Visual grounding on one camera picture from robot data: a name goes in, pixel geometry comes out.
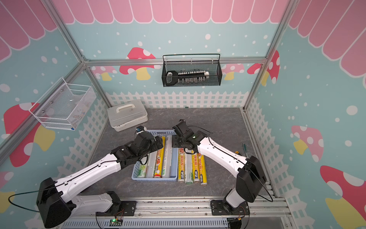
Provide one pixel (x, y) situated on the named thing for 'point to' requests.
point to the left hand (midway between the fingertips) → (156, 144)
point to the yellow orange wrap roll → (196, 167)
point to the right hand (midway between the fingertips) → (175, 141)
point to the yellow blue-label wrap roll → (202, 170)
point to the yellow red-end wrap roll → (159, 162)
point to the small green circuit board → (115, 222)
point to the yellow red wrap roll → (181, 165)
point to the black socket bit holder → (173, 78)
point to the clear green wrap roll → (188, 168)
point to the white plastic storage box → (127, 115)
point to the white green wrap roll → (141, 172)
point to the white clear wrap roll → (167, 159)
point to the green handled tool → (245, 148)
